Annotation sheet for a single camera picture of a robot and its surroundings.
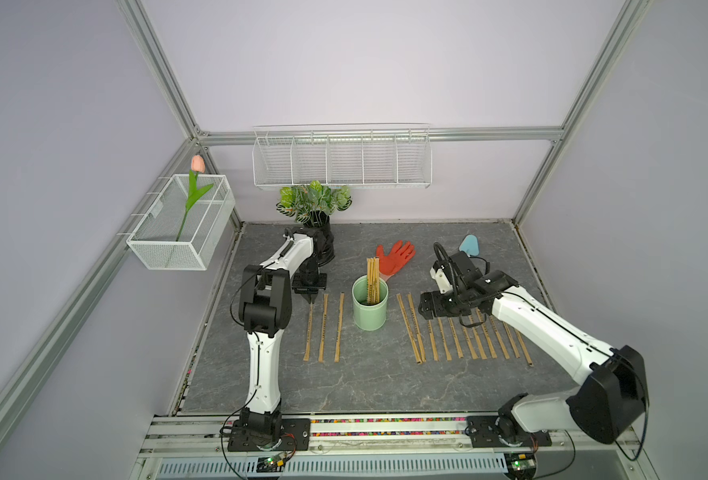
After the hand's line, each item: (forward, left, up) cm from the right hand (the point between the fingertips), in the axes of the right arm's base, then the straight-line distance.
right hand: (432, 305), depth 82 cm
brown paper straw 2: (-1, +3, -13) cm, 13 cm away
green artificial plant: (+32, +39, +10) cm, 51 cm away
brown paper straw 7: (-5, -18, -12) cm, 22 cm away
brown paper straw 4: (-5, -9, -12) cm, 16 cm away
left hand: (+7, +35, -8) cm, 37 cm away
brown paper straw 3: (-8, -5, -12) cm, 15 cm away
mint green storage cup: (0, +18, -6) cm, 20 cm away
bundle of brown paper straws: (+8, +16, +1) cm, 18 cm away
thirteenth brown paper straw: (-1, +32, -13) cm, 34 cm away
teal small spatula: (+32, -21, -12) cm, 40 cm away
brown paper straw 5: (-9, -13, -13) cm, 20 cm away
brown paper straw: (-9, +4, -13) cm, 16 cm away
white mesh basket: (+11, +68, +17) cm, 71 cm away
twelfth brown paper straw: (-9, +27, -13) cm, 31 cm away
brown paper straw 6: (-6, -16, -13) cm, 21 cm away
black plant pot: (+29, +34, +5) cm, 45 cm away
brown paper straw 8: (-9, -23, -13) cm, 28 cm away
